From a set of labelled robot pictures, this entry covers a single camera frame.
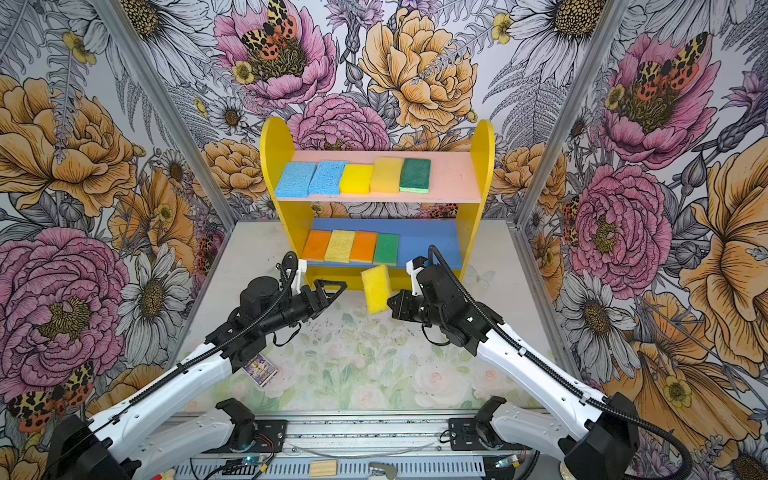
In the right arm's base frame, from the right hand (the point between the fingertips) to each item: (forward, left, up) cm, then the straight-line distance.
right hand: (388, 312), depth 73 cm
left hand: (+3, +11, +1) cm, 12 cm away
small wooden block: (-28, +16, -21) cm, 39 cm away
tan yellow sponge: (+26, +7, -5) cm, 27 cm away
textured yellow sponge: (+26, +15, -6) cm, 31 cm away
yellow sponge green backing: (+27, 0, -8) cm, 28 cm away
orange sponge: (+26, +22, -5) cm, 35 cm away
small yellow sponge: (+7, +3, 0) cm, 7 cm away
